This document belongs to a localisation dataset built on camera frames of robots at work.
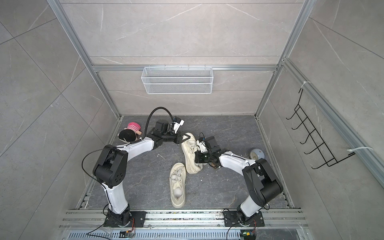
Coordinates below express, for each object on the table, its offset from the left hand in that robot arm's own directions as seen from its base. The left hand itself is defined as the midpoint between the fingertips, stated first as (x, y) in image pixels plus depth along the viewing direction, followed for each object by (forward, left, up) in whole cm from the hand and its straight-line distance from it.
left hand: (191, 135), depth 88 cm
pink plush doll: (+8, +42, -7) cm, 43 cm away
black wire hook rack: (-25, -57, +16) cm, 64 cm away
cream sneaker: (-8, +1, -1) cm, 8 cm away
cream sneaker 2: (-24, +8, -6) cm, 26 cm away
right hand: (-10, -2, -10) cm, 14 cm away
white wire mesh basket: (+37, +9, +14) cm, 41 cm away
